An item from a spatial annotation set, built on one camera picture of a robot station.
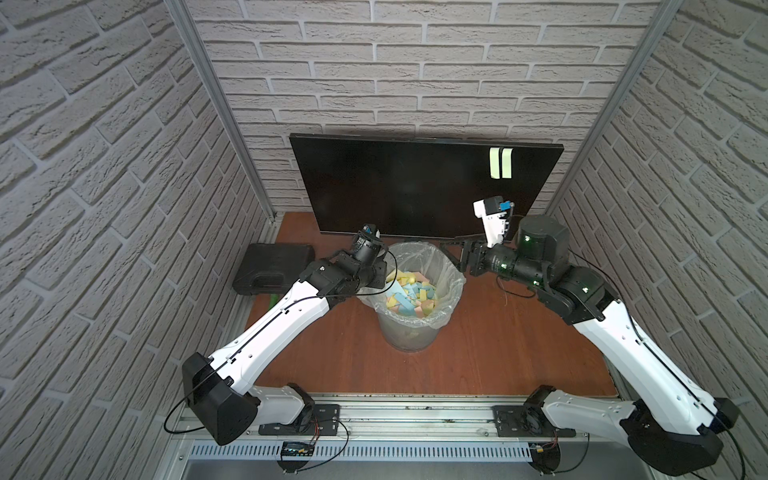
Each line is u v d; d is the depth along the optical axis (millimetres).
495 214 517
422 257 793
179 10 692
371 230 657
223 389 378
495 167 643
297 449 714
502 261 509
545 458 696
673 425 383
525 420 645
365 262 561
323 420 734
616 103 848
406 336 755
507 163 631
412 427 742
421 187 1001
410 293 834
